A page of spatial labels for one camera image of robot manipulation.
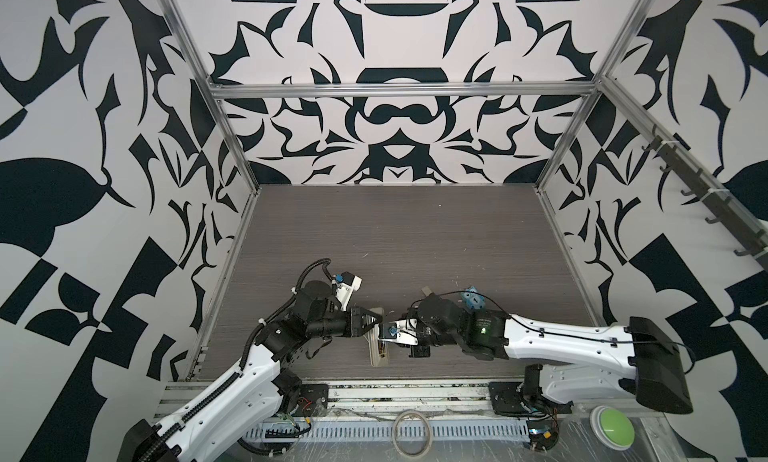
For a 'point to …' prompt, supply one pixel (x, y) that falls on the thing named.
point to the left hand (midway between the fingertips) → (382, 316)
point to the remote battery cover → (426, 291)
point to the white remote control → (377, 350)
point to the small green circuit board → (543, 433)
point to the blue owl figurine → (473, 300)
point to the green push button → (612, 428)
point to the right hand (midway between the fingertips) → (388, 329)
